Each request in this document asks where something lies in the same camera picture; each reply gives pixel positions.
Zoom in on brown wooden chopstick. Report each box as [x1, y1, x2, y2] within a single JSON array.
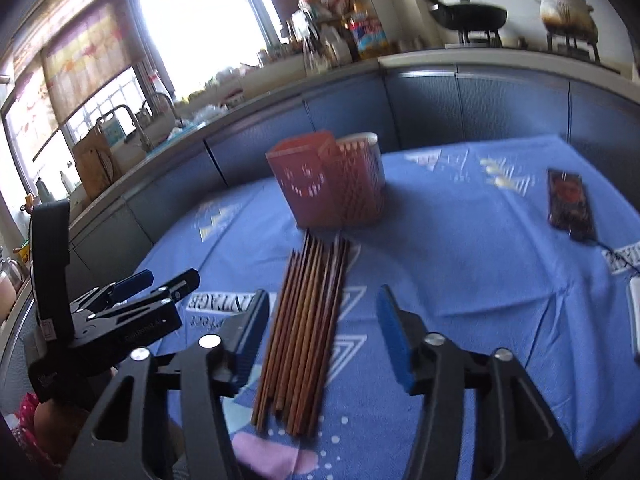
[[252, 250, 297, 431], [273, 230, 317, 416], [300, 237, 350, 438], [292, 243, 335, 437], [284, 237, 324, 436], [256, 234, 305, 434]]

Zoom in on chrome kitchen faucet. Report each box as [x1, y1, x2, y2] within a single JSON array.
[[96, 91, 186, 154]]

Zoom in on blue kitchen base cabinets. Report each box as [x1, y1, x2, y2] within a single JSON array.
[[66, 64, 639, 296]]

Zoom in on wooden cutting board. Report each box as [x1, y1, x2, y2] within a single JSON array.
[[72, 127, 122, 202]]

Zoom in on blue patterned tablecloth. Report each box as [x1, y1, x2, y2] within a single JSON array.
[[131, 133, 640, 480]]

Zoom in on pink perforated utensil holder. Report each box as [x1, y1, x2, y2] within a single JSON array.
[[266, 130, 384, 229]]

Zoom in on white power bank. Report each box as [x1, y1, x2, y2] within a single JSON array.
[[627, 276, 640, 362]]

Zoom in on white paper cup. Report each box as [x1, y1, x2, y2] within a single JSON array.
[[337, 132, 385, 192]]

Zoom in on black smartphone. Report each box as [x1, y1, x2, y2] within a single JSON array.
[[547, 168, 597, 242]]

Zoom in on floral window blind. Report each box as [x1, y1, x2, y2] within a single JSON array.
[[12, 0, 145, 124]]

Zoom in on white plastic jug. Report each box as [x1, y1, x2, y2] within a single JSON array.
[[320, 24, 352, 66]]

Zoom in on yellow cooking oil bottle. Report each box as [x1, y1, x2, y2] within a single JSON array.
[[348, 2, 390, 60]]

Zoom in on black gas stove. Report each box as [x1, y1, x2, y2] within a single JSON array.
[[444, 30, 623, 75]]

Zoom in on black frying pan with lid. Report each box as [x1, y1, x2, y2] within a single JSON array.
[[424, 0, 508, 32]]

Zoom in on white ceramic stew pot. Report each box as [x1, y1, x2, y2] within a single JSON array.
[[534, 0, 599, 46]]

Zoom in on black charging cable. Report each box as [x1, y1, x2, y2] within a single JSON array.
[[574, 231, 640, 279]]

